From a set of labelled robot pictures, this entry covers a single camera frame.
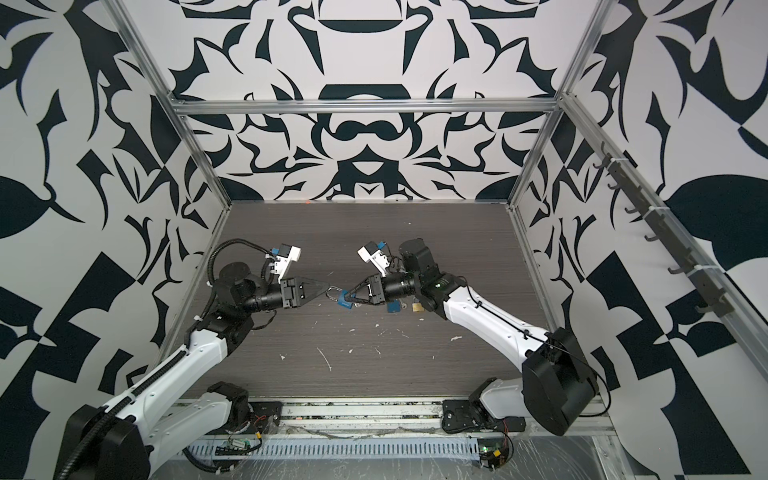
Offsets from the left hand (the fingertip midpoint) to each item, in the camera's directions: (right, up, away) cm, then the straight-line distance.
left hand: (329, 283), depth 69 cm
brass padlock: (+23, -12, +26) cm, 36 cm away
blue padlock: (+3, -4, +1) cm, 5 cm away
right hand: (+5, -4, 0) cm, 6 cm away
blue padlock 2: (+16, -11, +25) cm, 32 cm away
